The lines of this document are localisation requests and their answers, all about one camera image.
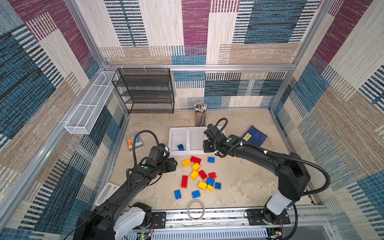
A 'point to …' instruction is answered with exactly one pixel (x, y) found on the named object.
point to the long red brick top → (195, 160)
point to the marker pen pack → (138, 142)
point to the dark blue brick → (181, 147)
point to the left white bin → (177, 136)
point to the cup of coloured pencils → (200, 109)
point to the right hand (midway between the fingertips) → (206, 146)
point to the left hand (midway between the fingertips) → (174, 161)
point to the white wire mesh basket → (80, 121)
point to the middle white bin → (195, 138)
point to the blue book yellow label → (255, 136)
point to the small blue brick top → (211, 159)
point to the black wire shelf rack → (145, 90)
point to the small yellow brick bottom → (210, 188)
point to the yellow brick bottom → (202, 185)
